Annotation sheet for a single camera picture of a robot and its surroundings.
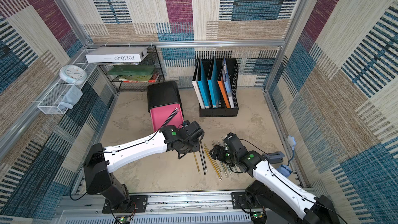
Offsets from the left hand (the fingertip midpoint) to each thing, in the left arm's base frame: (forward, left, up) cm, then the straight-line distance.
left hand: (198, 146), depth 78 cm
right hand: (-2, -8, -5) cm, 9 cm away
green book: (+47, +42, +11) cm, 64 cm away
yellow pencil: (-3, +1, -14) cm, 14 cm away
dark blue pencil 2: (+19, +16, -1) cm, 25 cm away
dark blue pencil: (+18, +17, -1) cm, 25 cm away
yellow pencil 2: (-5, -8, -13) cm, 16 cm away
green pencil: (-7, -13, -13) cm, 19 cm away
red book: (+44, +37, +7) cm, 58 cm away
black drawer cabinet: (+46, +26, -11) cm, 54 cm away
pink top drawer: (+20, +22, -1) cm, 30 cm away
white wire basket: (+11, +64, +21) cm, 69 cm away
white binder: (+28, +1, +15) cm, 32 cm away
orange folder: (+29, -13, +15) cm, 35 cm away
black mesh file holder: (+49, -23, +9) cm, 55 cm away
